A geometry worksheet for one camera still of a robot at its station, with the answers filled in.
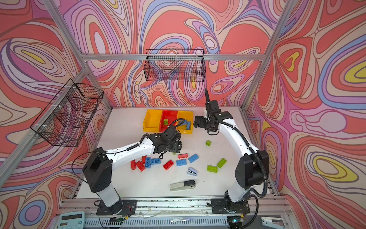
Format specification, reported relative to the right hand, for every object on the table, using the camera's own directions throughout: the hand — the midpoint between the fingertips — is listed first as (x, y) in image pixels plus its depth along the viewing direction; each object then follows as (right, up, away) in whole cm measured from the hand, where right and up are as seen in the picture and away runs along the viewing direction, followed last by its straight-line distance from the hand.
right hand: (201, 127), depth 85 cm
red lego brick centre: (-20, -24, +2) cm, 31 cm away
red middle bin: (-22, +9, +33) cm, 40 cm away
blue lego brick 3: (-12, -22, +3) cm, 25 cm away
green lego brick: (+7, -25, +1) cm, 26 cm away
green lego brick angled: (+13, -22, +3) cm, 26 cm away
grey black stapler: (-9, -31, -8) cm, 33 cm away
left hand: (-15, -11, +1) cm, 19 cm away
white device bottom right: (+33, -45, -17) cm, 58 cm away
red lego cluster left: (-37, -23, +1) cm, 44 cm away
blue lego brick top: (-8, +1, +17) cm, 19 cm away
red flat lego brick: (-12, -18, +5) cm, 22 cm away
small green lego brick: (+6, -11, +11) cm, 17 cm away
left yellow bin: (-35, +4, +23) cm, 42 cm away
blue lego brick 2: (-5, -20, +5) cm, 21 cm away
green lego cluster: (-24, +3, +20) cm, 32 cm away
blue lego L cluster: (-33, -22, +5) cm, 40 cm away
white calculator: (-65, -44, -17) cm, 81 cm away
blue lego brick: (-10, +3, -12) cm, 16 cm away
